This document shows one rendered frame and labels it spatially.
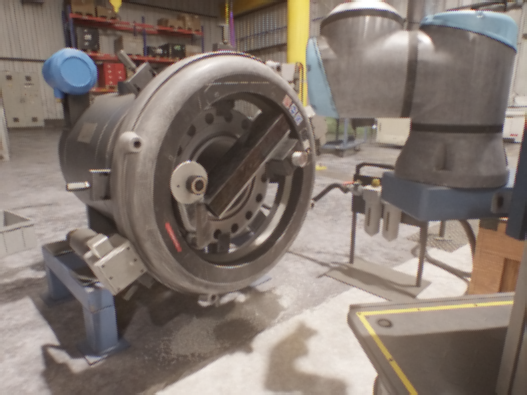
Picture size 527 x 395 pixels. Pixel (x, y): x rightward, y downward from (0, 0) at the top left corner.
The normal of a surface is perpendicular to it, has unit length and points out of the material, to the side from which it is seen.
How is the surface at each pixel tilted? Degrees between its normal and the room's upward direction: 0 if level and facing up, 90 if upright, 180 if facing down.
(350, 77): 96
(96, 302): 90
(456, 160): 70
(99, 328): 90
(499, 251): 90
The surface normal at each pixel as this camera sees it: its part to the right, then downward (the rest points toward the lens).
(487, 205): 0.13, 0.25
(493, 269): -0.71, 0.18
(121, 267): 0.70, 0.18
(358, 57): -0.28, 0.07
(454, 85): -0.40, 0.36
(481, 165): 0.04, -0.10
